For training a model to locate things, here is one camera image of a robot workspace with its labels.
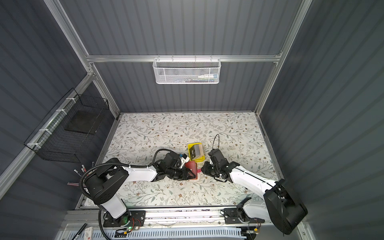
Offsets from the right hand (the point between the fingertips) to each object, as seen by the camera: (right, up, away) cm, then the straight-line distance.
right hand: (203, 170), depth 85 cm
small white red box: (-55, -25, -16) cm, 62 cm away
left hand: (-5, -4, -2) cm, 6 cm away
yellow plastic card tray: (0, +5, +8) cm, 9 cm away
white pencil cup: (-62, -3, -14) cm, 64 cm away
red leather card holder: (-6, +1, +3) cm, 7 cm away
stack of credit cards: (-4, +10, +8) cm, 13 cm away
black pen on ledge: (-60, -24, -15) cm, 66 cm away
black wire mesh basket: (-67, +22, -12) cm, 72 cm away
